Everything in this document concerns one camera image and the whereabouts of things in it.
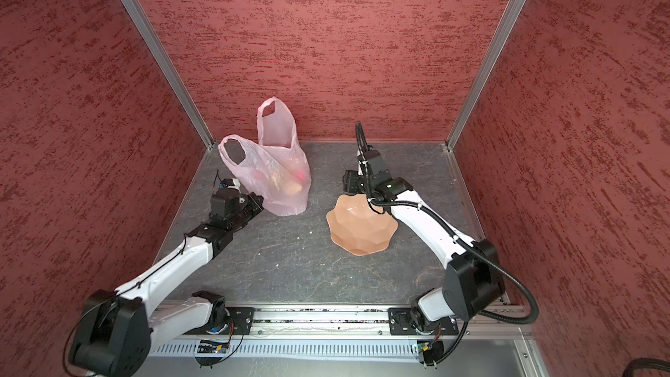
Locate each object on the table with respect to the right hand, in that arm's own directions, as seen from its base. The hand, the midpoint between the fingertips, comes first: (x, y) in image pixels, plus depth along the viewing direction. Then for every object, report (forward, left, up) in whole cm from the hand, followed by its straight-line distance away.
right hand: (349, 184), depth 83 cm
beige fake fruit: (+8, +21, -11) cm, 25 cm away
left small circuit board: (-41, +41, -21) cm, 62 cm away
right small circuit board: (-44, -21, -20) cm, 53 cm away
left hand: (-1, +29, -6) cm, 30 cm away
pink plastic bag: (+11, +27, -3) cm, 30 cm away
